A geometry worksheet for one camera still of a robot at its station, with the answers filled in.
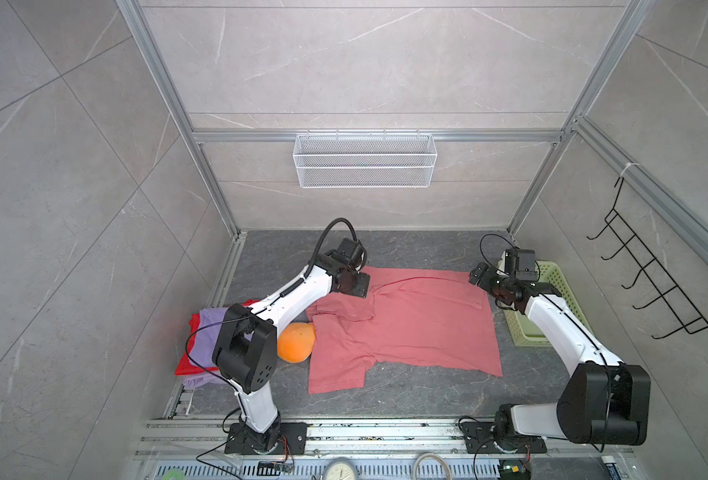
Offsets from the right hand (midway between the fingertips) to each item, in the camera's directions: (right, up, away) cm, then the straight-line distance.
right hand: (481, 275), depth 88 cm
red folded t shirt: (-85, -25, -8) cm, 89 cm away
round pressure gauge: (-41, -43, -22) cm, 63 cm away
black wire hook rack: (+30, -2, -26) cm, 39 cm away
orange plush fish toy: (-55, -18, -7) cm, 58 cm away
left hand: (-37, -2, +1) cm, 37 cm away
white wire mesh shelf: (-35, +38, +12) cm, 53 cm away
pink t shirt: (-14, -15, +7) cm, 22 cm away
